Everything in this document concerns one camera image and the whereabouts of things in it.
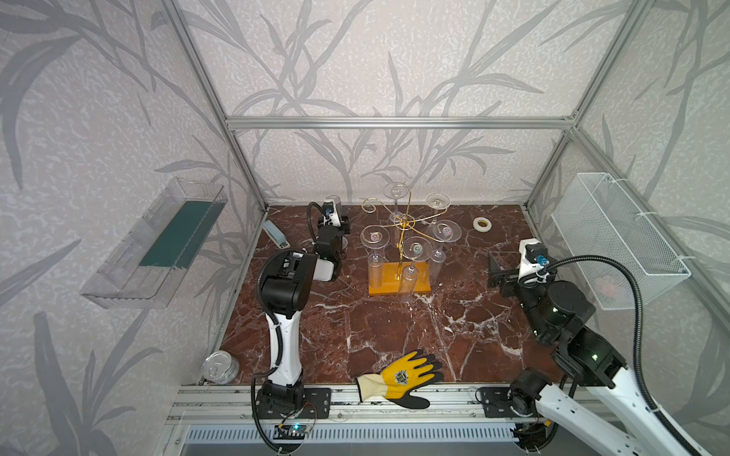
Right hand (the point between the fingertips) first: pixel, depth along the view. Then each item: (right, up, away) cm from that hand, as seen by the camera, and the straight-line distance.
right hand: (511, 243), depth 65 cm
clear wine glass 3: (-22, -1, 0) cm, 22 cm away
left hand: (-45, +14, +32) cm, 57 cm away
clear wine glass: (-26, +14, +13) cm, 32 cm away
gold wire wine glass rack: (-36, +14, +59) cm, 70 cm away
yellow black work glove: (-26, -37, +10) cm, 46 cm away
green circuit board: (-54, -48, +6) cm, 73 cm away
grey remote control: (-71, +1, +40) cm, 81 cm away
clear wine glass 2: (-15, +3, +4) cm, 16 cm away
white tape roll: (+10, +5, +49) cm, 50 cm away
